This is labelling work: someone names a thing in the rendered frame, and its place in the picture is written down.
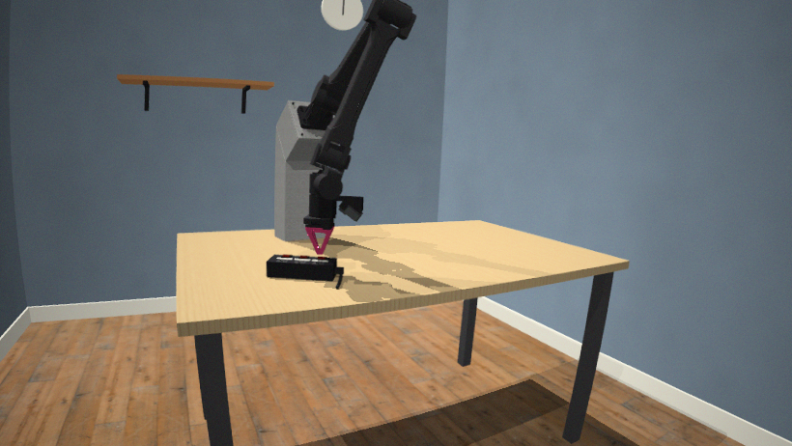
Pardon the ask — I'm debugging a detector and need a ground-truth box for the black power strip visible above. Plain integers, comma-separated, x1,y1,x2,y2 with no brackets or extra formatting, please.
266,255,344,289

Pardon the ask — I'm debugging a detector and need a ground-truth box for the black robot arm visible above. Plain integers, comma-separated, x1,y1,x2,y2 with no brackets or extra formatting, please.
297,0,416,221

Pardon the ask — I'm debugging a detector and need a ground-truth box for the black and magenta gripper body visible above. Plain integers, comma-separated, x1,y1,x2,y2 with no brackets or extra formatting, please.
303,194,336,230

